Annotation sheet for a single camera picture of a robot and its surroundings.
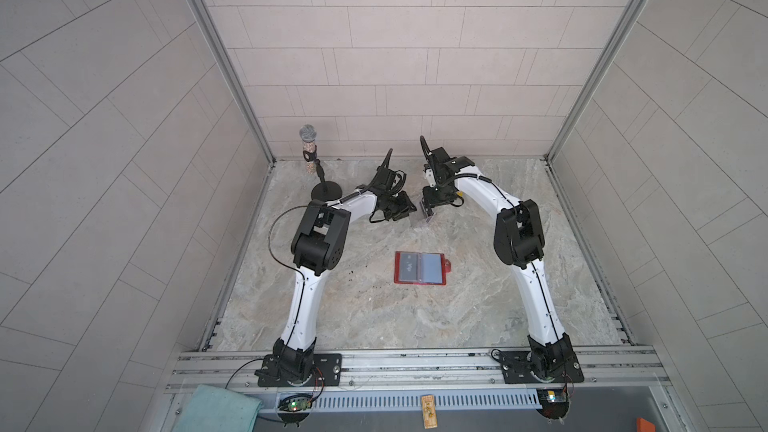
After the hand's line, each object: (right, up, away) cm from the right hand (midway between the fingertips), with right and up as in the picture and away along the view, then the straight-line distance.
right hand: (430, 201), depth 101 cm
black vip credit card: (-8, -19, -13) cm, 24 cm away
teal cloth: (-51, -43, -36) cm, 76 cm away
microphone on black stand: (-37, +4, +2) cm, 37 cm away
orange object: (+43, -46, -37) cm, 73 cm away
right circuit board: (+26, -44, -33) cm, 61 cm away
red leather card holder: (-2, -19, -12) cm, 23 cm away
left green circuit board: (-33, -43, -36) cm, 65 cm away
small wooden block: (-4, -44, -36) cm, 57 cm away
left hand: (-3, -1, -1) cm, 3 cm away
